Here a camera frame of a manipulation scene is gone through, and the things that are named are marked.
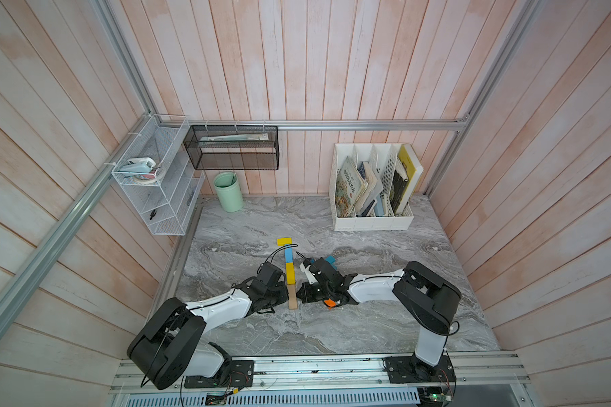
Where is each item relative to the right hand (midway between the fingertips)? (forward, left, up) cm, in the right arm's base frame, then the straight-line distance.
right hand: (295, 294), depth 90 cm
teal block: (+15, -13, 0) cm, 20 cm away
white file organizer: (+38, -29, +18) cm, 51 cm away
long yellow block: (+8, +2, +1) cm, 8 cm away
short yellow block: (+23, +6, 0) cm, 24 cm away
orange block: (-6, -12, +9) cm, 16 cm away
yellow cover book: (+39, -43, +26) cm, 64 cm away
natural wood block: (0, +1, +2) cm, 2 cm away
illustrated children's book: (+40, -22, +17) cm, 49 cm away
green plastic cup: (+40, +30, +13) cm, 52 cm away
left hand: (-1, +3, 0) cm, 3 cm away
